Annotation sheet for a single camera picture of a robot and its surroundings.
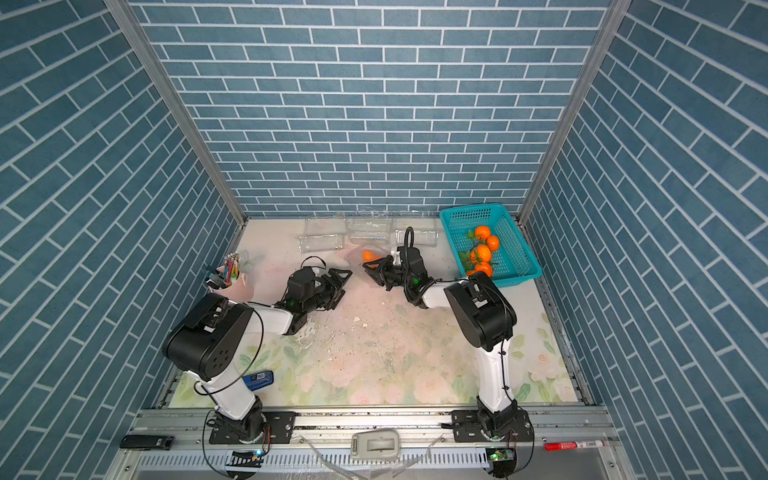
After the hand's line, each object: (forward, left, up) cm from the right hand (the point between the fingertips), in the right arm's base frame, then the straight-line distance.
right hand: (365, 267), depth 92 cm
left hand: (-3, +3, -4) cm, 6 cm away
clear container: (+19, +20, -8) cm, 29 cm away
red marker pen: (-41, -56, -11) cm, 70 cm away
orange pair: (+10, -36, -5) cm, 38 cm away
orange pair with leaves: (+25, -40, -8) cm, 48 cm away
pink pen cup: (-9, +38, -2) cm, 39 cm away
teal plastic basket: (+13, -50, -10) cm, 53 cm away
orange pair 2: (+10, +1, -8) cm, 13 cm away
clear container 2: (+10, +5, -8) cm, 14 cm away
